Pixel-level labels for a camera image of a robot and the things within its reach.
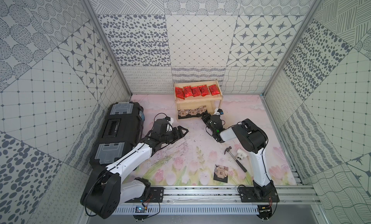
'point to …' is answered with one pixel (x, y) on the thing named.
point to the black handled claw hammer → (228, 148)
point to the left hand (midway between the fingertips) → (185, 130)
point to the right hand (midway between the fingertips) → (202, 113)
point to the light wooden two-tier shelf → (192, 102)
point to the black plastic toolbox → (122, 131)
